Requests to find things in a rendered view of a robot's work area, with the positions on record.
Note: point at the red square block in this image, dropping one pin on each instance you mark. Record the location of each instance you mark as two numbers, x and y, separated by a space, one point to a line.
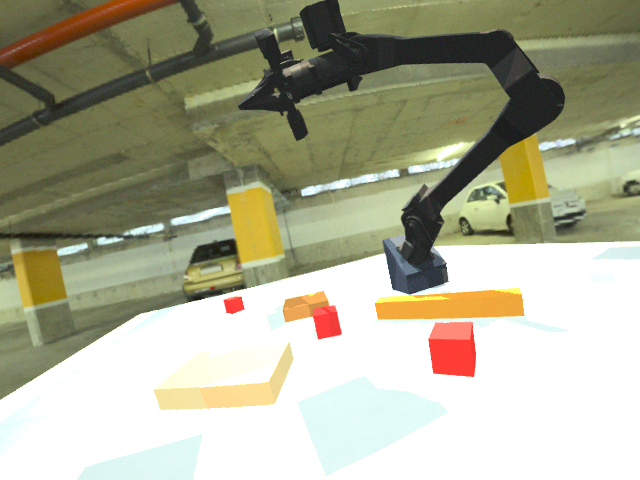
452 349
327 323
234 304

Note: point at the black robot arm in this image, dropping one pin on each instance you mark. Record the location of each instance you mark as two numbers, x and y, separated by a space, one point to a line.
536 99

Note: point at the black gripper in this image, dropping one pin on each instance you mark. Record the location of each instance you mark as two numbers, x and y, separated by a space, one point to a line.
301 80

